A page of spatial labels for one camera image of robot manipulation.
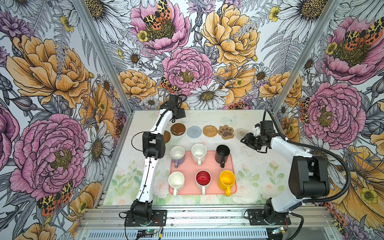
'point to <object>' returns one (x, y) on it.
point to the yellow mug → (227, 179)
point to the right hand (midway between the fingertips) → (243, 145)
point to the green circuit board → (149, 232)
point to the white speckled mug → (198, 152)
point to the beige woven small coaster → (240, 133)
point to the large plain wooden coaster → (166, 136)
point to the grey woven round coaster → (194, 132)
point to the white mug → (176, 180)
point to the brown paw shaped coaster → (226, 132)
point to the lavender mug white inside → (177, 154)
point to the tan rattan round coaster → (210, 131)
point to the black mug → (222, 154)
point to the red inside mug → (203, 179)
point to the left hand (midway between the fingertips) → (178, 118)
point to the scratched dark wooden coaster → (178, 129)
